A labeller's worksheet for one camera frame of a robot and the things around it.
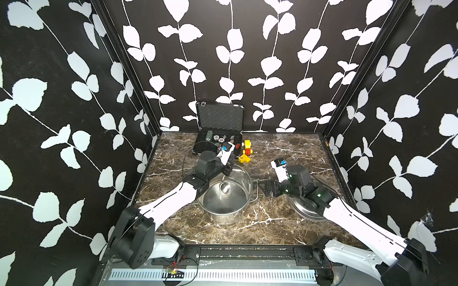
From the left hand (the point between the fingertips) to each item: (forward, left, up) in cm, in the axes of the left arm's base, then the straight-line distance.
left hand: (234, 152), depth 80 cm
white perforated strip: (-44, +10, -24) cm, 51 cm away
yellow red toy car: (+18, -9, -21) cm, 29 cm away
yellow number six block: (+12, -6, -21) cm, 25 cm away
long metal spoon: (-7, +6, -19) cm, 21 cm away
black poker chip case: (+36, +9, -15) cm, 40 cm away
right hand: (-11, -12, -4) cm, 17 cm away
